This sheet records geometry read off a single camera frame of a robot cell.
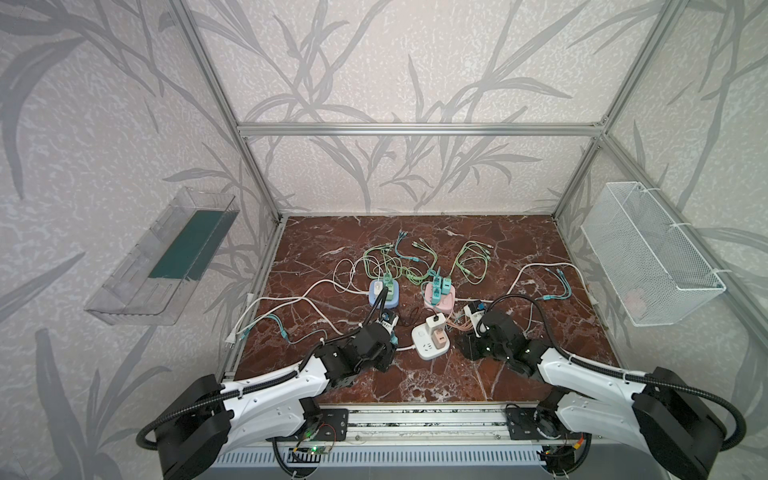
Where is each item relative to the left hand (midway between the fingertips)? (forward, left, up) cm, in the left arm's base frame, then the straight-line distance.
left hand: (396, 337), depth 83 cm
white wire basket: (+4, -55, +29) cm, 63 cm away
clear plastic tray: (+2, +53, +26) cm, 59 cm away
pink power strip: (+13, -16, -2) cm, 20 cm away
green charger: (+16, +2, +3) cm, 16 cm away
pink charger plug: (-1, -12, +2) cm, 12 cm away
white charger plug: (+3, -11, +3) cm, 12 cm away
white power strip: (-1, -8, -3) cm, 8 cm away
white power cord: (+2, +52, -9) cm, 53 cm away
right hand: (+3, -18, -2) cm, 18 cm away
